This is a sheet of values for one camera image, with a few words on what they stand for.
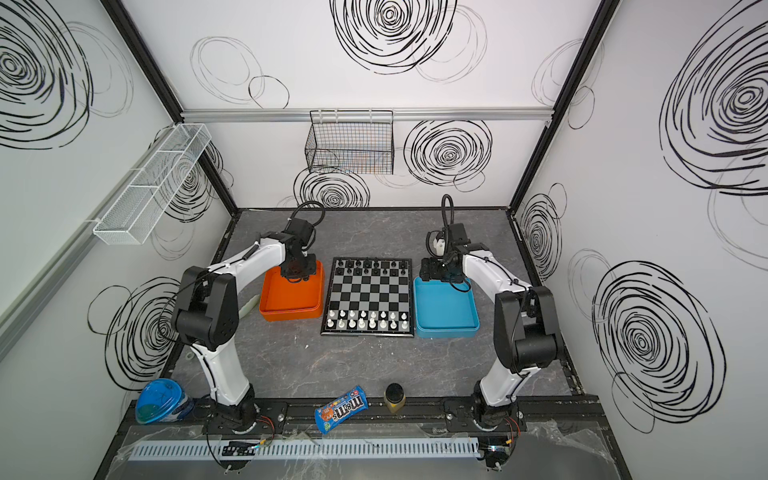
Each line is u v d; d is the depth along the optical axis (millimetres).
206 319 501
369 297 937
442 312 917
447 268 689
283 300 936
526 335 463
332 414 736
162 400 688
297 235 776
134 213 729
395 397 689
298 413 750
